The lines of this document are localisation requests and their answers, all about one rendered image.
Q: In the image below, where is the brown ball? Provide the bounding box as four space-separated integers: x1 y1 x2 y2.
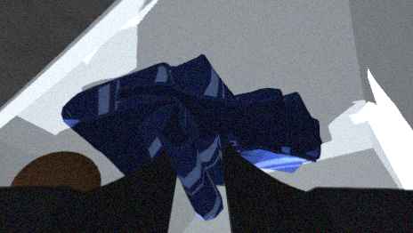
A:
11 151 101 191

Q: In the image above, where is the white open box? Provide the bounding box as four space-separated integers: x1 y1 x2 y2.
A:
0 0 413 191

